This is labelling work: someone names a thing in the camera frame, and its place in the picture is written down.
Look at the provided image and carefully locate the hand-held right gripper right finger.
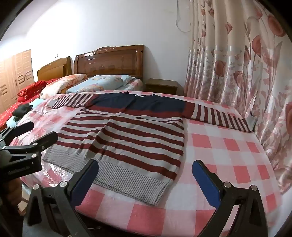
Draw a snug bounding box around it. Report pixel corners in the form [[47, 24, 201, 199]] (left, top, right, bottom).
[[192, 160, 268, 237]]

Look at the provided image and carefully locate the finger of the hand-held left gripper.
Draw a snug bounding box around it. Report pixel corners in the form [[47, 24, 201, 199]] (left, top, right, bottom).
[[3, 132, 59, 161], [0, 122, 34, 143]]

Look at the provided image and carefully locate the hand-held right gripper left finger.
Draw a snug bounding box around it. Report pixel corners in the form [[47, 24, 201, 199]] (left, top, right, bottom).
[[26, 159, 99, 237]]

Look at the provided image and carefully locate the red white striped sweater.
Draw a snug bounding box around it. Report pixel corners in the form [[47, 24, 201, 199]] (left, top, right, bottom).
[[43, 93, 258, 207]]

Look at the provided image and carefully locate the person's left hand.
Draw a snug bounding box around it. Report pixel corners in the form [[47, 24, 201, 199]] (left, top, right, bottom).
[[6, 177, 23, 213]]

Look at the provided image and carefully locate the dark cloth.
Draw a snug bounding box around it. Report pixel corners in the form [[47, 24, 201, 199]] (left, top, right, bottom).
[[12, 103, 32, 119]]

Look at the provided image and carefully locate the pink white checkered bed sheet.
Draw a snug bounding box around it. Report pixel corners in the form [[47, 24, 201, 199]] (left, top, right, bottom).
[[9, 90, 283, 237]]

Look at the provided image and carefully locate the red floral bedding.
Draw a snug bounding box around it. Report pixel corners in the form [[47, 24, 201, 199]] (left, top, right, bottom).
[[0, 78, 61, 131]]

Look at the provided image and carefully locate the light wooden wardrobe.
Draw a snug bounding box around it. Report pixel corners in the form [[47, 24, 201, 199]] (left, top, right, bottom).
[[0, 49, 35, 114]]

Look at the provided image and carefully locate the pink floral pillow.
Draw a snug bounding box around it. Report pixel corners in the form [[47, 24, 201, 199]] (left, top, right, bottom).
[[40, 74, 88, 99]]

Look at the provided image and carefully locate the small wooden headboard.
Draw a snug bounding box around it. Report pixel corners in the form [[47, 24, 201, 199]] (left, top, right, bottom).
[[37, 57, 72, 81]]

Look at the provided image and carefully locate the light blue floral pillow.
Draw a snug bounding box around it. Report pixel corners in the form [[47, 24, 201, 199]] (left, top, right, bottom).
[[66, 75, 135, 94]]

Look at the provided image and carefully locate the large wooden headboard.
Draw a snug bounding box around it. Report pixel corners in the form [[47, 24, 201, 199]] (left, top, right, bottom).
[[73, 45, 145, 81]]

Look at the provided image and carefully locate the wooden nightstand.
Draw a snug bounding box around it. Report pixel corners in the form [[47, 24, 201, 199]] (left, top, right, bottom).
[[145, 78, 179, 96]]

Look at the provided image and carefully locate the pink floral curtain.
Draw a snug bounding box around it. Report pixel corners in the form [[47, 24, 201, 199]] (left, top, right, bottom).
[[177, 0, 292, 196]]

